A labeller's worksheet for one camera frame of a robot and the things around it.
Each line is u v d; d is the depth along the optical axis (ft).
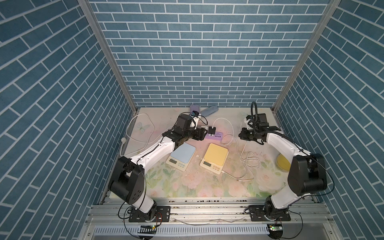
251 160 3.01
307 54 2.87
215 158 3.01
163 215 2.40
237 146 3.23
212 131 3.25
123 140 3.42
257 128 2.31
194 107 3.95
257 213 2.41
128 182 1.41
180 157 2.97
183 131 2.14
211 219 2.40
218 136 3.34
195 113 2.46
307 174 1.50
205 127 3.25
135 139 3.36
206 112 3.81
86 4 2.27
